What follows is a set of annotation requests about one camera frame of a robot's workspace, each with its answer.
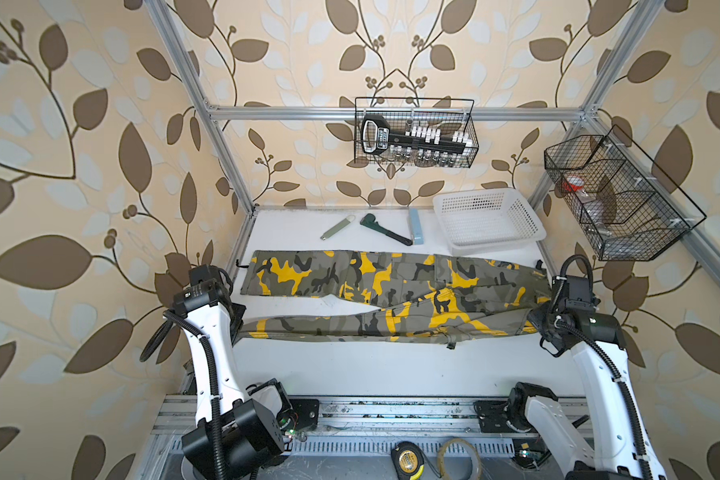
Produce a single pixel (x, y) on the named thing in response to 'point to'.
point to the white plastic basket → (485, 221)
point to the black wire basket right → (623, 204)
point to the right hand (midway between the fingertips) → (544, 326)
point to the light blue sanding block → (415, 225)
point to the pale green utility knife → (337, 227)
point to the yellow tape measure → (408, 460)
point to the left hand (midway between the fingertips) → (234, 326)
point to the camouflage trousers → (352, 294)
